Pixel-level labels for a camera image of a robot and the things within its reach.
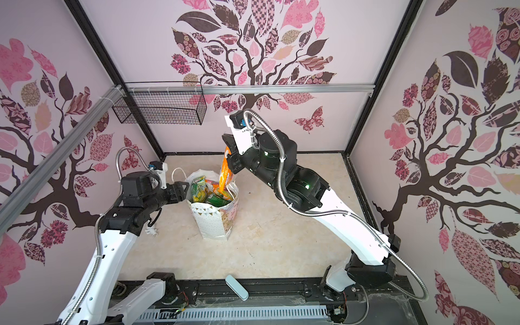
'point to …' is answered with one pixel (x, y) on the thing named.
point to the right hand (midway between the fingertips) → (227, 132)
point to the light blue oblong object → (237, 288)
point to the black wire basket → (161, 108)
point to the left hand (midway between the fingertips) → (181, 189)
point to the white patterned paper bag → (214, 223)
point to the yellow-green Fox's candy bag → (217, 200)
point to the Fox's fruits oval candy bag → (214, 186)
